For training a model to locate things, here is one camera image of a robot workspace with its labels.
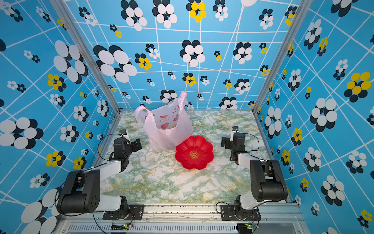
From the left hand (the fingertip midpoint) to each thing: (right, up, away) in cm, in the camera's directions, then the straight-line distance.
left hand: (132, 139), depth 92 cm
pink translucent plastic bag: (+21, +8, +10) cm, 24 cm away
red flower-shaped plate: (+41, -9, +4) cm, 42 cm away
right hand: (+65, 0, +3) cm, 65 cm away
